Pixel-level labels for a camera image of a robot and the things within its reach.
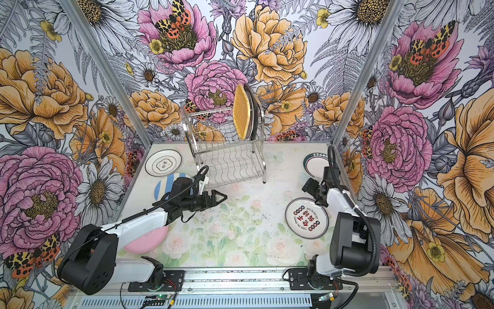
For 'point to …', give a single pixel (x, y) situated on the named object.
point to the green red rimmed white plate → (314, 163)
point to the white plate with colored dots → (305, 219)
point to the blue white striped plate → (164, 185)
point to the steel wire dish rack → (218, 149)
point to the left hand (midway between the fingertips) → (220, 204)
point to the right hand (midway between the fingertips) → (310, 194)
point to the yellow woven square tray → (242, 110)
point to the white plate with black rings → (163, 163)
